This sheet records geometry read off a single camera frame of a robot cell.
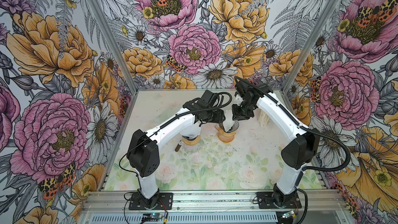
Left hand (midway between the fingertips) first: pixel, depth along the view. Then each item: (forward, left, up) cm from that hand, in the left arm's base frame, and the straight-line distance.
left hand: (219, 122), depth 82 cm
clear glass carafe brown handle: (-6, +17, -18) cm, 26 cm away
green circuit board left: (-39, +32, -18) cm, 53 cm away
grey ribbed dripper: (-1, -8, -5) cm, 10 cm away
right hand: (-1, -9, +2) cm, 9 cm away
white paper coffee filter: (-3, +15, -4) cm, 16 cm away
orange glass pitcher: (-4, -4, -9) cm, 11 cm away
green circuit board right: (-39, -29, -18) cm, 52 cm away
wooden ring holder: (-9, +15, -6) cm, 18 cm away
